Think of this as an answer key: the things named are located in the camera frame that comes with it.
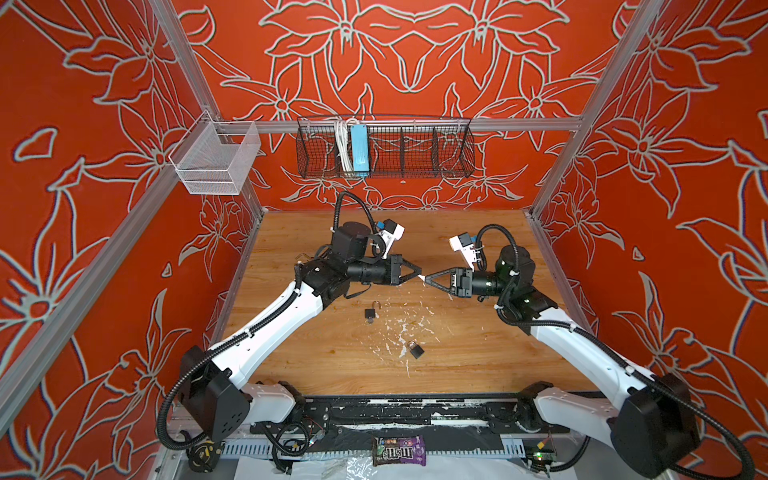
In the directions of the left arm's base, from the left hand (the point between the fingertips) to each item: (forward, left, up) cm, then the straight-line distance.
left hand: (421, 271), depth 66 cm
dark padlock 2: (-7, -1, -29) cm, 30 cm away
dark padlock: (+4, +13, -30) cm, 33 cm away
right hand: (-3, -1, -2) cm, 4 cm away
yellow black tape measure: (-35, +48, -27) cm, 65 cm away
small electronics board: (-31, -31, -31) cm, 53 cm away
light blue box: (+41, +18, +4) cm, 45 cm away
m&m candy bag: (-31, +3, -29) cm, 43 cm away
